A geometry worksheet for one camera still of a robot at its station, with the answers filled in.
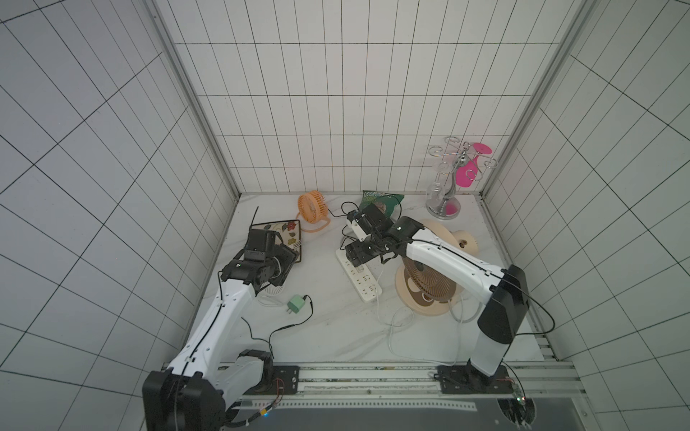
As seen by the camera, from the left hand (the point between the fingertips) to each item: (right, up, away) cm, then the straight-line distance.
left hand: (293, 263), depth 80 cm
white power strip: (+22, -8, +9) cm, 25 cm away
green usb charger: (0, -14, +5) cm, 15 cm away
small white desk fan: (-7, -10, +1) cm, 13 cm away
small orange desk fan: (+3, +17, +21) cm, 28 cm away
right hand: (+17, +3, 0) cm, 17 cm away
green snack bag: (+32, +21, +31) cm, 49 cm away
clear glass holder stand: (+59, +33, +14) cm, 69 cm away
